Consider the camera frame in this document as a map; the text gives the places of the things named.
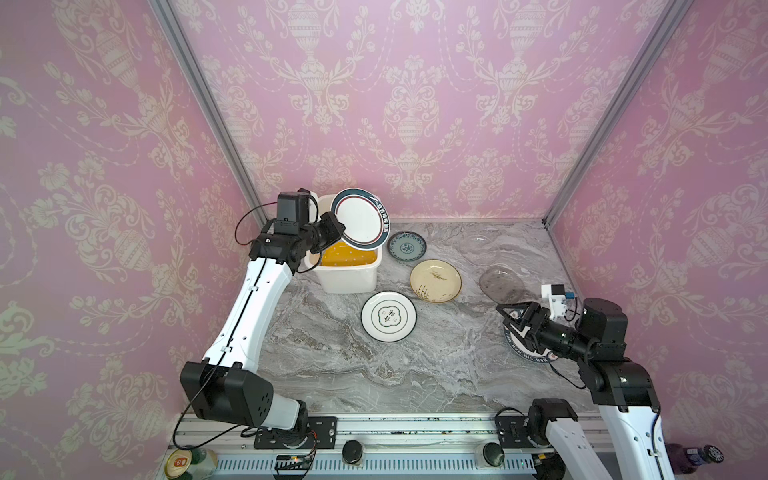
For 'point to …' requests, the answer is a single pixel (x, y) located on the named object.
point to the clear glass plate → (502, 283)
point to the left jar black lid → (352, 451)
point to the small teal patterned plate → (406, 246)
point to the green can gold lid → (193, 463)
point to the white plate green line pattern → (388, 316)
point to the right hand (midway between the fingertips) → (502, 314)
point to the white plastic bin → (342, 279)
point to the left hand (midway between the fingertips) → (348, 226)
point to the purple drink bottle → (686, 460)
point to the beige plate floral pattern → (436, 281)
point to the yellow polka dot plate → (342, 254)
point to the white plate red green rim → (364, 216)
